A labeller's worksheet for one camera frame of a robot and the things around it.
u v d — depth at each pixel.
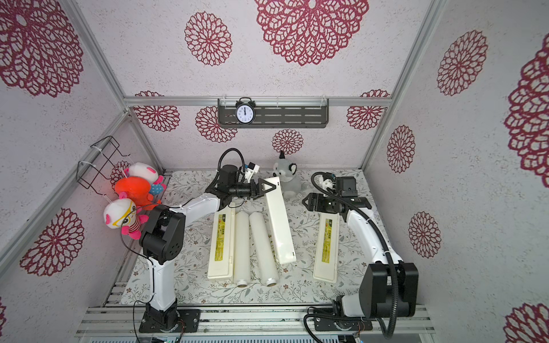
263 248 0.88
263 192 0.81
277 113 0.92
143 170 0.94
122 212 0.79
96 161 0.76
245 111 0.90
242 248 0.86
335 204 0.64
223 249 0.82
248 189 0.82
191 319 0.74
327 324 0.73
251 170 0.85
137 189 0.89
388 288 0.41
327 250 0.88
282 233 0.81
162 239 0.54
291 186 1.03
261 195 0.88
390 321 0.36
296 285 0.82
